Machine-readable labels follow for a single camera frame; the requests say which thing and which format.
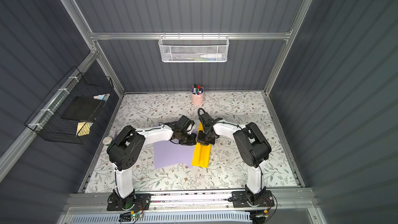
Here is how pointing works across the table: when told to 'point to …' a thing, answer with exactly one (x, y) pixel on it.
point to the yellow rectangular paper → (202, 152)
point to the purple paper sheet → (168, 152)
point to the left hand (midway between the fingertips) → (198, 145)
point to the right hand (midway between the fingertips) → (199, 144)
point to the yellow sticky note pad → (83, 128)
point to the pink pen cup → (197, 95)
